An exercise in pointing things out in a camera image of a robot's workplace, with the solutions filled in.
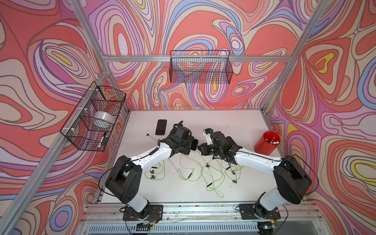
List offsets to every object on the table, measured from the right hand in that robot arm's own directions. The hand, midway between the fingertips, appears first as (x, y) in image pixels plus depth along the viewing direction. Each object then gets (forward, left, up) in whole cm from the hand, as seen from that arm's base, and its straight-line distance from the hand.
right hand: (198, 151), depth 86 cm
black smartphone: (+4, +2, +1) cm, 5 cm away
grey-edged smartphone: (+27, +27, -9) cm, 39 cm away
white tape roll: (+4, +46, +26) cm, 53 cm away
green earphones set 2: (-8, +6, -10) cm, 14 cm away
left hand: (+4, 0, +3) cm, 6 cm away
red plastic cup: (+1, -40, +4) cm, 40 cm away
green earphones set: (-9, +26, -9) cm, 29 cm away
